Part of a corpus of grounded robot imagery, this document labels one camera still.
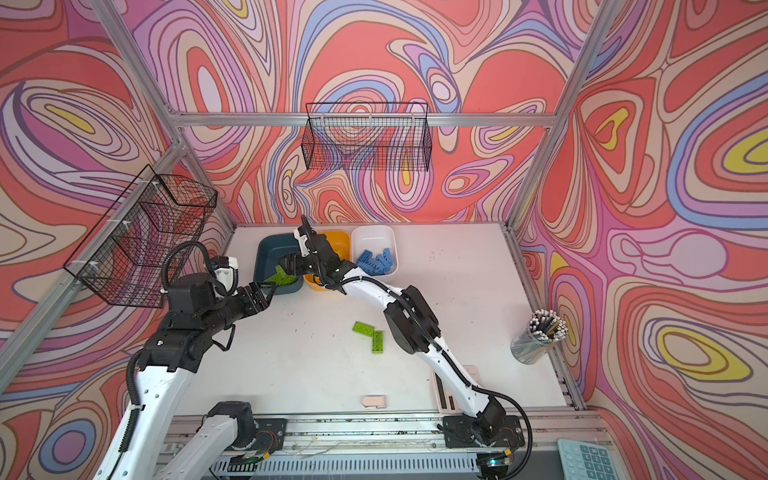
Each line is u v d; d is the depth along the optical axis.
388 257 1.07
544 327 0.75
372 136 0.96
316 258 0.75
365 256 1.08
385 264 1.03
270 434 0.73
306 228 0.82
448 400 0.77
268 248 1.10
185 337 0.48
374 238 1.12
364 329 0.91
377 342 0.90
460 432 0.73
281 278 1.02
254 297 0.63
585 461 0.69
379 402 0.77
